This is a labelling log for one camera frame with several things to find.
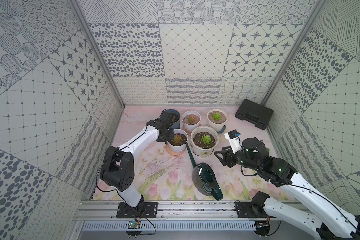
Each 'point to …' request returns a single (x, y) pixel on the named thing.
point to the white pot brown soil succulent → (216, 119)
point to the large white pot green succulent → (203, 139)
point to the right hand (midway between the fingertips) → (219, 153)
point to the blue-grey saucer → (222, 130)
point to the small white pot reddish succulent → (190, 119)
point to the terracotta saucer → (175, 154)
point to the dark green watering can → (204, 178)
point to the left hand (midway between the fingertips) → (169, 134)
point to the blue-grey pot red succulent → (176, 124)
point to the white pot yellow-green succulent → (178, 145)
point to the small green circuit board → (134, 224)
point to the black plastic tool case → (254, 113)
